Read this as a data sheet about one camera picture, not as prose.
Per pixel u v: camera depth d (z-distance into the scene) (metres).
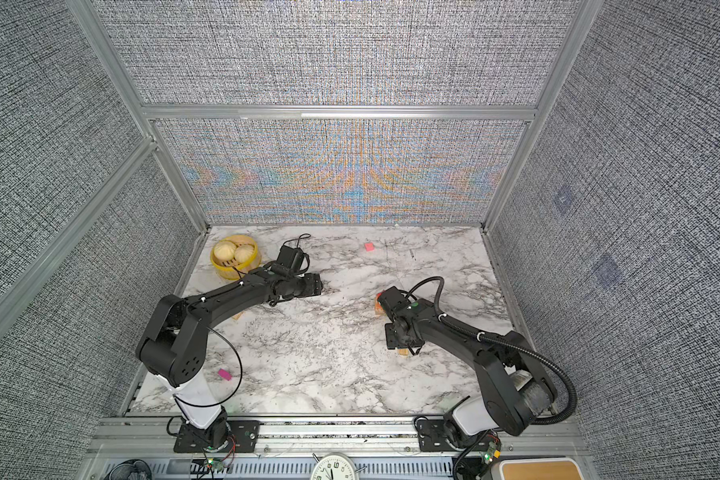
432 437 0.73
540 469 0.65
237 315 0.59
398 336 0.73
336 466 0.66
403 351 0.81
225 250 1.03
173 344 0.47
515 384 0.44
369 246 1.13
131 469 0.67
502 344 0.45
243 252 1.03
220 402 0.47
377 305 0.93
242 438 0.73
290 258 0.74
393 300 0.71
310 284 0.84
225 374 0.82
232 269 1.05
